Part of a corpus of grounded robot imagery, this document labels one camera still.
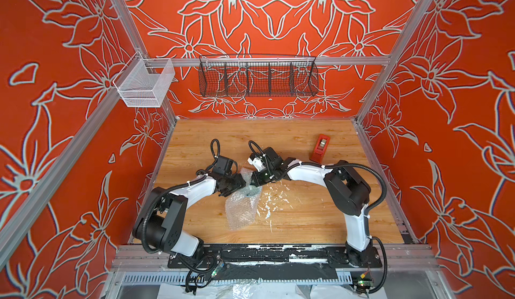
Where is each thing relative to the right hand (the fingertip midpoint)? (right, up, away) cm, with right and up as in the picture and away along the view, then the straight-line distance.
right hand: (248, 179), depth 89 cm
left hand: (-3, -2, +1) cm, 4 cm away
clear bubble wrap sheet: (-3, -12, -4) cm, 13 cm away
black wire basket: (-15, +51, +11) cm, 54 cm away
